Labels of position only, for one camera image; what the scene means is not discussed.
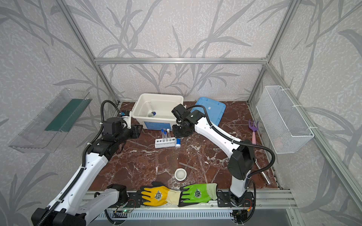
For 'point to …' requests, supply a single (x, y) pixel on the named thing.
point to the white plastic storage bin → (162, 104)
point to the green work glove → (194, 193)
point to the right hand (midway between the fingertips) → (175, 130)
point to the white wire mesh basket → (286, 130)
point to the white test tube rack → (165, 142)
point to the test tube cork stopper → (168, 130)
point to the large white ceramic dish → (180, 174)
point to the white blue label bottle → (178, 143)
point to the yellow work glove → (158, 195)
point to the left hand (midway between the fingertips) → (142, 121)
